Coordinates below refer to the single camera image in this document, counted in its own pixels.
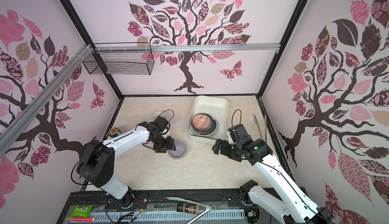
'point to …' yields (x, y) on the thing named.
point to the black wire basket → (120, 59)
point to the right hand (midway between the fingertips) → (219, 149)
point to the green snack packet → (81, 211)
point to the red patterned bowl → (201, 121)
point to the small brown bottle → (187, 208)
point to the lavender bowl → (181, 150)
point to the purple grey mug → (155, 115)
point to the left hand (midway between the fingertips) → (170, 151)
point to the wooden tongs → (256, 121)
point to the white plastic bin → (217, 106)
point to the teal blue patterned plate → (209, 132)
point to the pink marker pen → (92, 219)
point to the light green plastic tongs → (209, 208)
